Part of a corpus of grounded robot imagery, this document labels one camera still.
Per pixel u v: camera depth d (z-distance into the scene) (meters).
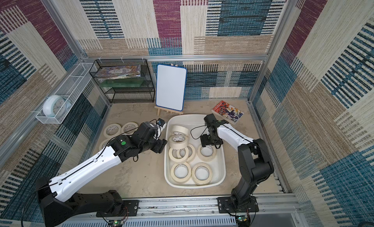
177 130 0.89
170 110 1.05
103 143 0.94
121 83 0.94
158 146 0.66
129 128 1.04
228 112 1.12
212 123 0.74
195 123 1.04
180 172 0.84
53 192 0.39
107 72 0.83
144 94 1.20
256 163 0.46
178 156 0.87
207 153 0.90
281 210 0.73
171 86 0.97
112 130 1.04
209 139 0.80
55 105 0.65
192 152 0.89
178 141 0.92
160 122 0.65
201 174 0.84
